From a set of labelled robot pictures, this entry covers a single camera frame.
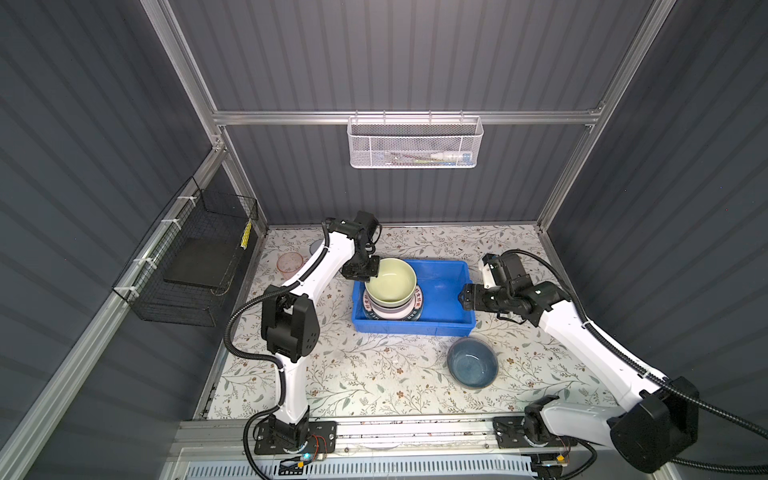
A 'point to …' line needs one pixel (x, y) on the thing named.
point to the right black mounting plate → (509, 435)
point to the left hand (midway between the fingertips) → (369, 278)
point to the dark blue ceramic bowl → (472, 363)
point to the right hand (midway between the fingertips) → (474, 298)
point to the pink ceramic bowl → (392, 313)
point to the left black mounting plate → (322, 440)
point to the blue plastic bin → (443, 314)
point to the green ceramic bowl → (395, 283)
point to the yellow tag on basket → (246, 234)
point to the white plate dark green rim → (416, 310)
